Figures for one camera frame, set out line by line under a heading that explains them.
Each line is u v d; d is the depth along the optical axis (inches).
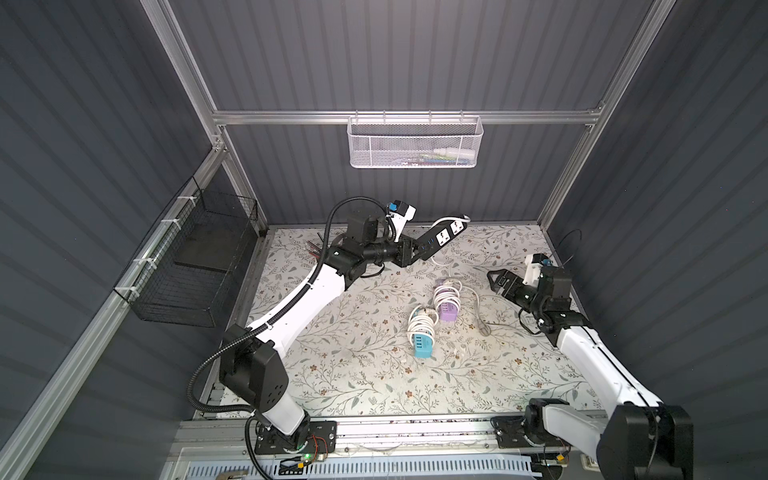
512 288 29.1
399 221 26.2
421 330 34.1
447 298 35.9
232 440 29.4
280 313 18.3
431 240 28.6
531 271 29.5
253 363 16.6
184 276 28.5
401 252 25.8
